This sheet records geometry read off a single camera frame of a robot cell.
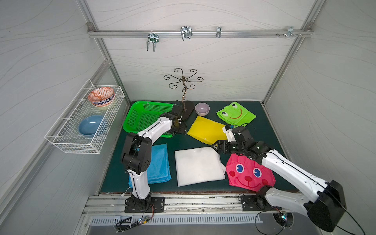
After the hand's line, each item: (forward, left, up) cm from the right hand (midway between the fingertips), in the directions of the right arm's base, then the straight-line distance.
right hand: (217, 144), depth 79 cm
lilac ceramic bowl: (+38, +8, -13) cm, 41 cm away
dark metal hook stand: (+35, +19, +15) cm, 43 cm away
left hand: (+13, +22, -7) cm, 26 cm away
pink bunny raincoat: (-10, -16, -15) cm, 24 cm away
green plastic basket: (+30, +54, -13) cm, 63 cm away
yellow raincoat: (+20, +3, -16) cm, 26 cm away
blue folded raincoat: (-11, +33, -14) cm, 37 cm away
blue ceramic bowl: (-2, +61, +19) cm, 64 cm away
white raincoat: (-7, +10, -13) cm, 18 cm away
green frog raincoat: (+35, -18, -16) cm, 43 cm away
